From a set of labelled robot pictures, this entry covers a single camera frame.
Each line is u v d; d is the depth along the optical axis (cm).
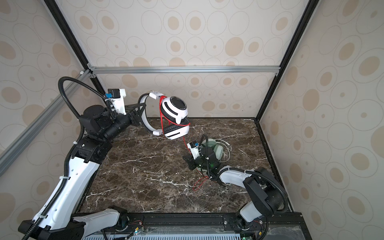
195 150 75
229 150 103
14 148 53
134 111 52
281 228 73
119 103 51
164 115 50
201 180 88
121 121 52
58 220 37
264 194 44
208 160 66
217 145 90
